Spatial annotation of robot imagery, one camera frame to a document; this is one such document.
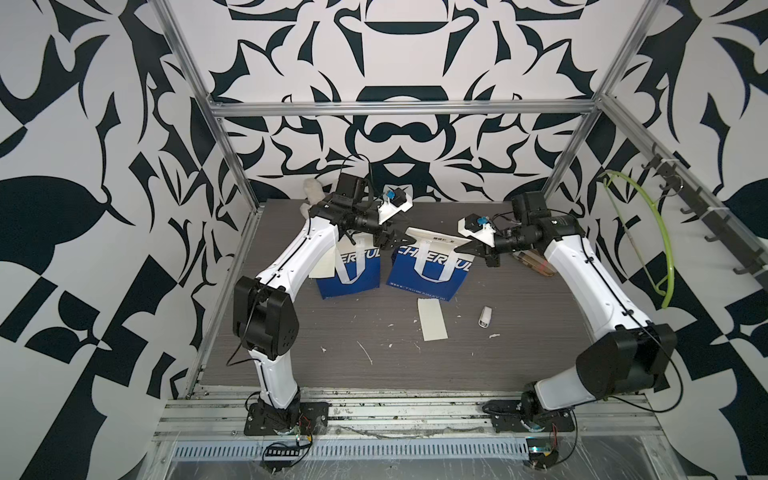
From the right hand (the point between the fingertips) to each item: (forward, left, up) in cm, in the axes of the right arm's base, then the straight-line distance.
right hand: (460, 239), depth 77 cm
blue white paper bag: (0, +27, -12) cm, 30 cm away
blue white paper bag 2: (-5, +8, -4) cm, 10 cm away
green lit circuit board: (-43, -17, -27) cm, 53 cm away
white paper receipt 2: (-11, +5, -27) cm, 29 cm away
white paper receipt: (-3, +35, -6) cm, 36 cm away
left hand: (+4, +13, +1) cm, 13 cm away
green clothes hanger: (-14, -43, +3) cm, 46 cm away
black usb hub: (-42, +44, -28) cm, 67 cm away
